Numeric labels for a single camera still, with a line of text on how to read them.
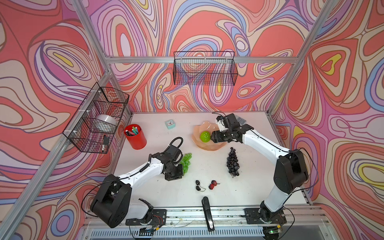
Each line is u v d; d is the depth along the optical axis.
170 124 1.10
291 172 0.46
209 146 0.99
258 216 0.73
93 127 0.72
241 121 1.12
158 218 0.72
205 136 0.98
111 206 0.41
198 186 0.82
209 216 0.70
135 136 0.90
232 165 0.87
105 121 0.72
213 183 0.83
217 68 0.96
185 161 0.89
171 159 0.67
